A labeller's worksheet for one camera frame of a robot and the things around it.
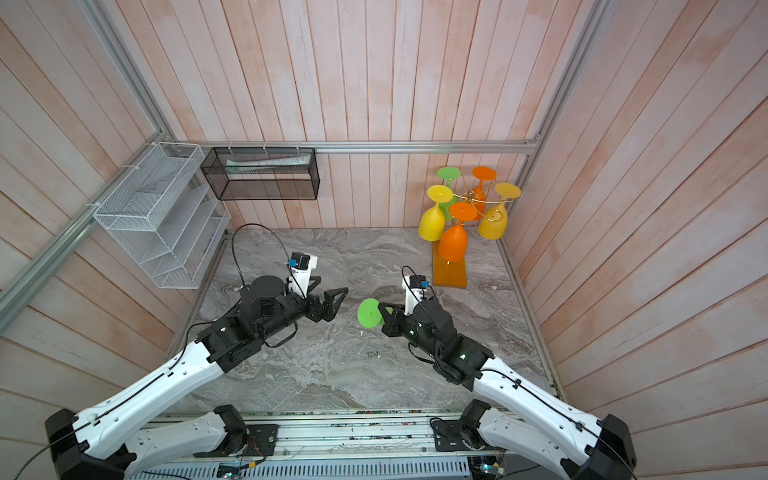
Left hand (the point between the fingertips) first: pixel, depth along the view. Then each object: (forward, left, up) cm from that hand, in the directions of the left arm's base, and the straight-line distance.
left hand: (333, 291), depth 69 cm
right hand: (-1, -11, -5) cm, 12 cm away
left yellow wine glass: (+27, -27, -4) cm, 38 cm away
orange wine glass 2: (+31, -40, +4) cm, 51 cm away
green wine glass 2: (+41, -33, +4) cm, 53 cm away
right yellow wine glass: (+28, -47, -4) cm, 55 cm away
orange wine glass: (+20, -33, -5) cm, 38 cm away
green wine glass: (-2, -8, -8) cm, 11 cm away
